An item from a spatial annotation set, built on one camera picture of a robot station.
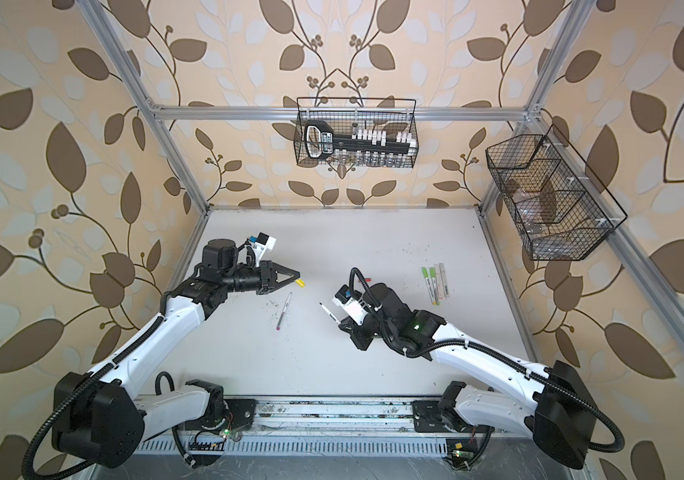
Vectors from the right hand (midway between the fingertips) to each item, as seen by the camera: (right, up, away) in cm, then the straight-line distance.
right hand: (343, 326), depth 75 cm
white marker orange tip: (+32, +8, +24) cm, 41 cm away
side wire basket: (+54, +30, -2) cm, 62 cm away
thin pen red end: (-20, -4, +14) cm, 25 cm away
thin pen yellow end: (-3, +3, -1) cm, 5 cm away
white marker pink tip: (+33, +9, +24) cm, 42 cm away
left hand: (-11, +13, -3) cm, 17 cm away
